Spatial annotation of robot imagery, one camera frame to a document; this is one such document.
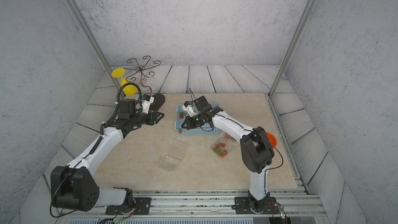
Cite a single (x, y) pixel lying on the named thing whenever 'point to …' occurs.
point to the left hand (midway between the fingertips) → (163, 114)
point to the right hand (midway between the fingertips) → (182, 126)
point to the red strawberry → (228, 136)
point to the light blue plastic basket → (181, 131)
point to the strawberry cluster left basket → (182, 115)
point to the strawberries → (219, 149)
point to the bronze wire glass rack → (143, 68)
